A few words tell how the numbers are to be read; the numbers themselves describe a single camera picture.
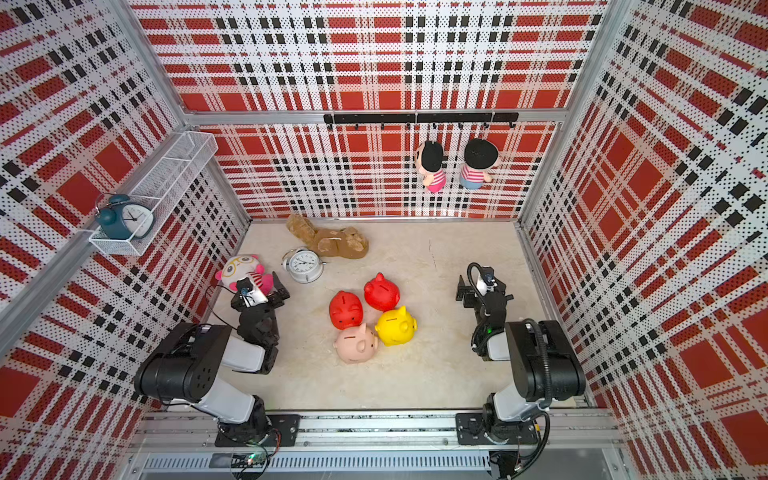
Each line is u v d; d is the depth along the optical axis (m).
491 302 0.77
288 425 0.75
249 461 0.69
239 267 0.98
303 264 1.02
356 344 0.79
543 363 0.44
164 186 0.80
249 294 0.73
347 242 1.01
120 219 0.61
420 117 0.89
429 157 0.98
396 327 0.83
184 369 0.45
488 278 0.76
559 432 0.75
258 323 0.68
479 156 0.92
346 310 0.86
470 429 0.73
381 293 0.89
